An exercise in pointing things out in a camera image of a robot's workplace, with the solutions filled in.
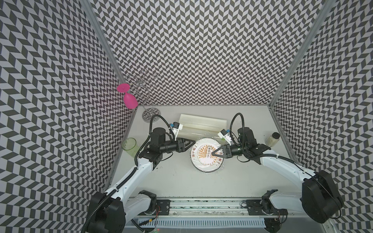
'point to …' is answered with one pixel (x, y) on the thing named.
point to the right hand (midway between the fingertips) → (214, 156)
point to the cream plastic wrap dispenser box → (194, 127)
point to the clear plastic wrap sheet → (201, 157)
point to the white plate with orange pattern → (201, 157)
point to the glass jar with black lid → (272, 140)
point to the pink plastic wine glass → (129, 100)
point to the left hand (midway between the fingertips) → (192, 143)
